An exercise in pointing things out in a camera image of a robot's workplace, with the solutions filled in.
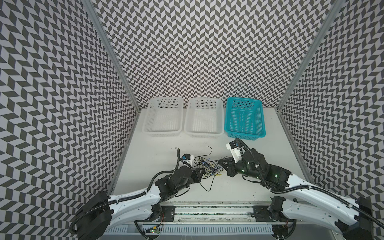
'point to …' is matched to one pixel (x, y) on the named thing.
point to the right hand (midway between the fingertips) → (219, 161)
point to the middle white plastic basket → (204, 118)
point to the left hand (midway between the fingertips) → (207, 170)
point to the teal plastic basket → (244, 118)
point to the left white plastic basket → (163, 117)
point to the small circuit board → (155, 230)
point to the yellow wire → (210, 168)
